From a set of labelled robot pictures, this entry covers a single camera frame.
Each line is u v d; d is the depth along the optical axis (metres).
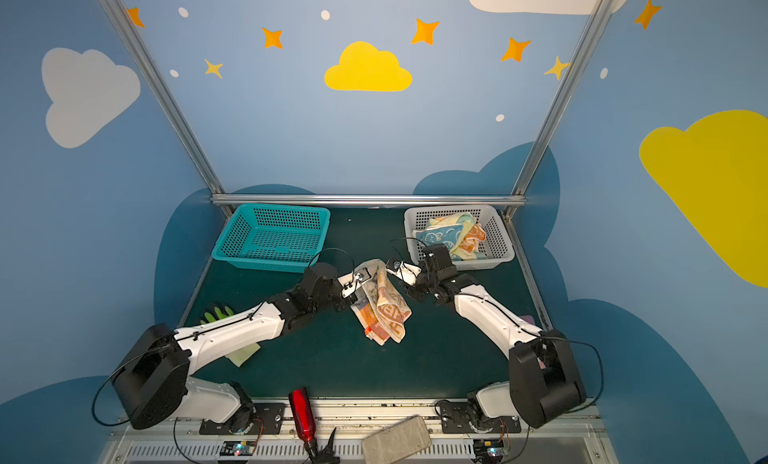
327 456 0.69
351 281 0.71
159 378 0.42
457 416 0.75
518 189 1.16
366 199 1.33
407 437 0.69
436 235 1.04
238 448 0.71
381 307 0.88
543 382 0.42
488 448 0.71
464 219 1.07
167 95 0.86
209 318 0.90
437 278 0.66
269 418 0.74
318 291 0.64
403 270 0.73
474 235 1.06
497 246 1.04
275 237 1.13
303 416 0.72
